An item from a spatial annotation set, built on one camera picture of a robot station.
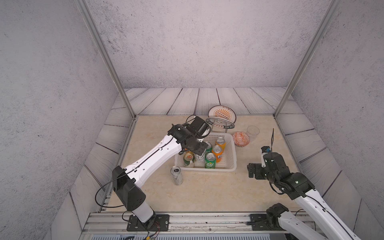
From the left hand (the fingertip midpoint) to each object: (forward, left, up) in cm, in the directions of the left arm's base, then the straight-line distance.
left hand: (203, 148), depth 76 cm
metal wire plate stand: (+28, -22, -10) cm, 37 cm away
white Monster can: (-1, +2, -11) cm, 11 cm away
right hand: (-7, -27, -6) cm, 29 cm away
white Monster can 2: (-10, +13, -11) cm, 20 cm away
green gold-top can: (+2, +8, -10) cm, 13 cm away
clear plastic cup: (+25, -37, -18) cm, 47 cm away
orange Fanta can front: (+5, -9, -10) cm, 14 cm away
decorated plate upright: (+33, -15, -5) cm, 37 cm away
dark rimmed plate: (+25, -13, -8) cm, 29 cm away
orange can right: (+12, -11, -10) cm, 19 cm away
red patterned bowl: (+20, -28, -20) cm, 40 cm away
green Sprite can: (0, -4, -12) cm, 13 cm away
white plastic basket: (+3, -17, -20) cm, 26 cm away
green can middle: (+7, -5, -11) cm, 14 cm away
